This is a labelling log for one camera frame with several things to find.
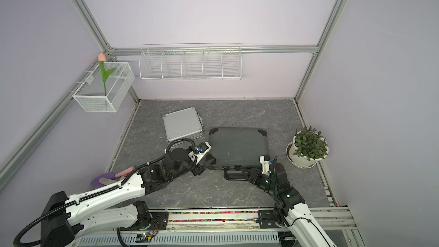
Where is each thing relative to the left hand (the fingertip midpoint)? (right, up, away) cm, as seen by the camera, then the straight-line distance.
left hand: (207, 154), depth 74 cm
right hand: (+17, -10, +7) cm, 21 cm away
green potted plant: (+48, +4, +4) cm, 48 cm away
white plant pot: (+43, -4, +3) cm, 43 cm away
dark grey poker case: (+15, 0, +16) cm, 22 cm away
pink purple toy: (-52, -15, +13) cm, 56 cm away
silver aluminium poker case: (-17, +12, +30) cm, 36 cm away
